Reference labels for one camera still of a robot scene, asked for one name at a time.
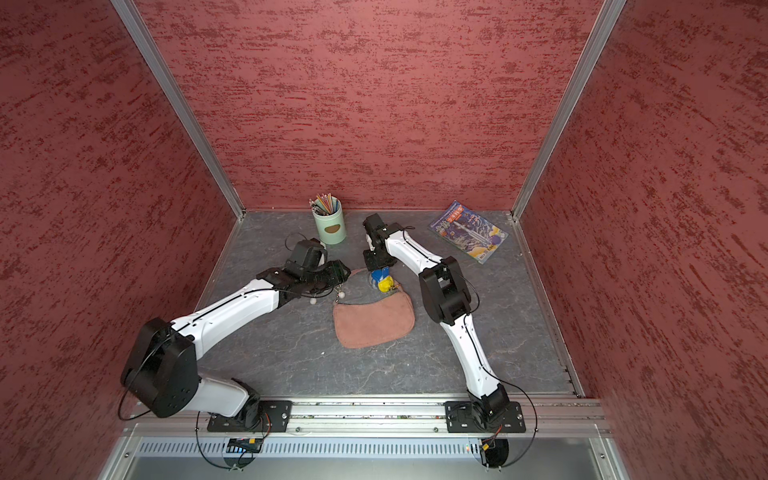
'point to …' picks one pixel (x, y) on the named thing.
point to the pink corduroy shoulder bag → (364, 315)
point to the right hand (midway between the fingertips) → (376, 268)
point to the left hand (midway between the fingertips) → (343, 279)
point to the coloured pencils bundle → (324, 204)
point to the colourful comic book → (469, 231)
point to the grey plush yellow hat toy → (380, 279)
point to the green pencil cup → (331, 228)
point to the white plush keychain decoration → (341, 295)
